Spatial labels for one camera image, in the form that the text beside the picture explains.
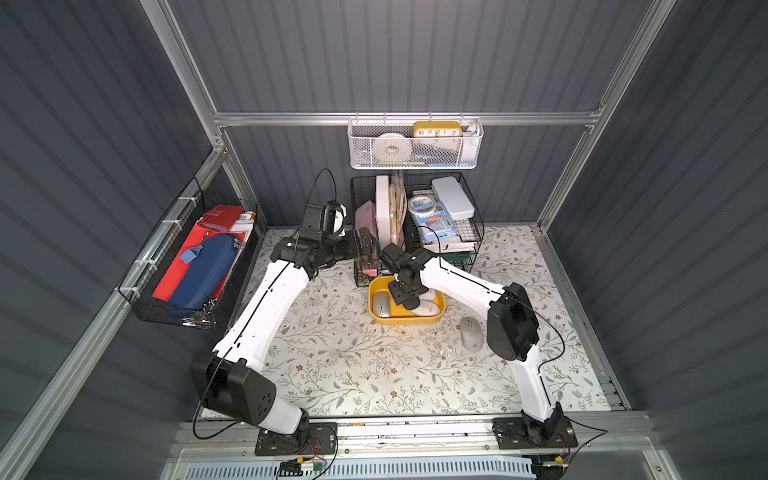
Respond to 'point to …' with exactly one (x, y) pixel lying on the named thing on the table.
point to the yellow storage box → (400, 314)
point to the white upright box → (382, 210)
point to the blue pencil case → (206, 266)
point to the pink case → (365, 217)
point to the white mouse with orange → (426, 308)
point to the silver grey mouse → (381, 304)
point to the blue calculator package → (436, 224)
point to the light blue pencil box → (453, 197)
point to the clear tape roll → (421, 204)
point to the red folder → (219, 220)
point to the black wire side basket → (142, 280)
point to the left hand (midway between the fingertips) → (364, 243)
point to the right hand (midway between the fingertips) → (414, 295)
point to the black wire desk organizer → (461, 248)
